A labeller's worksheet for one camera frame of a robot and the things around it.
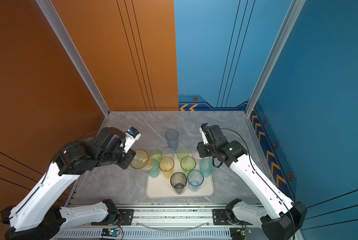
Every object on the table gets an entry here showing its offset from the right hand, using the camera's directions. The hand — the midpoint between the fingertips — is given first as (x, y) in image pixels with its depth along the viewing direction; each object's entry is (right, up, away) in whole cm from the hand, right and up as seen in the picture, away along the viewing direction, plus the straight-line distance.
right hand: (199, 147), depth 74 cm
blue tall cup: (-15, +4, +13) cm, 20 cm away
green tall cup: (-5, -11, +12) cm, 17 cm away
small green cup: (-9, -5, +12) cm, 15 cm away
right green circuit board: (+18, -40, -4) cm, 44 cm away
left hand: (-29, 0, -12) cm, 31 cm away
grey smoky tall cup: (-11, -19, +4) cm, 22 cm away
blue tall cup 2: (-2, -17, +3) cm, 18 cm away
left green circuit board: (-43, -41, -3) cm, 59 cm away
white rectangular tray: (-21, -24, +9) cm, 34 cm away
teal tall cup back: (-23, -14, +5) cm, 27 cm away
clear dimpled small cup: (-18, -6, +16) cm, 25 cm away
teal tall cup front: (+6, -13, +13) cm, 19 cm away
